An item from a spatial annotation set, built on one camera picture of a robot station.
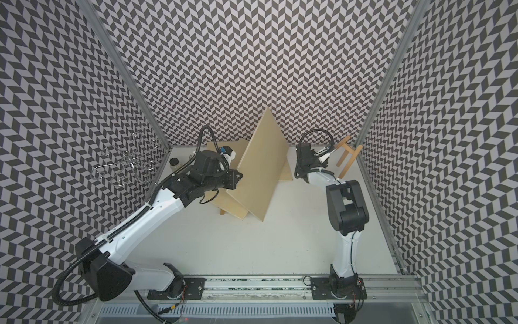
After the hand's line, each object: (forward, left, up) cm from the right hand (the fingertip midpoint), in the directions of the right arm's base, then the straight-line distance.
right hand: (324, 156), depth 96 cm
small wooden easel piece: (-25, +47, -8) cm, 54 cm away
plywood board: (-3, +31, -2) cm, 31 cm away
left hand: (-19, +37, +11) cm, 44 cm away
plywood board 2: (-27, +41, +7) cm, 50 cm away
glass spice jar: (0, +74, -3) cm, 74 cm away
